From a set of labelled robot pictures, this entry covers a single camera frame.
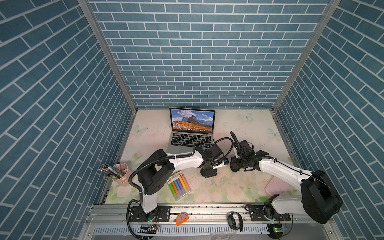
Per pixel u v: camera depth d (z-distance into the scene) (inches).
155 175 18.4
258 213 29.0
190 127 40.4
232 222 26.9
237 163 30.6
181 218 27.8
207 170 30.7
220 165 29.9
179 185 32.4
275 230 27.7
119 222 28.6
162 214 29.0
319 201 16.6
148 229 28.2
